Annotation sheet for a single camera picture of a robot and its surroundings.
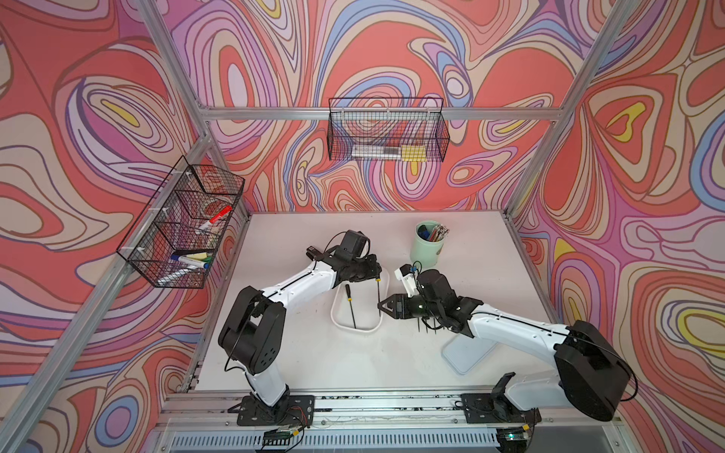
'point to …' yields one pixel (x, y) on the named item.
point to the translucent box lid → (463, 352)
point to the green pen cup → (423, 249)
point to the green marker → (208, 260)
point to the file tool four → (379, 280)
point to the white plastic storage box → (354, 305)
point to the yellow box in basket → (413, 153)
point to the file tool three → (426, 320)
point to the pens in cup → (435, 234)
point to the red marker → (219, 215)
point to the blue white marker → (190, 260)
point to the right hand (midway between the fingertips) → (385, 313)
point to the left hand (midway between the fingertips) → (384, 269)
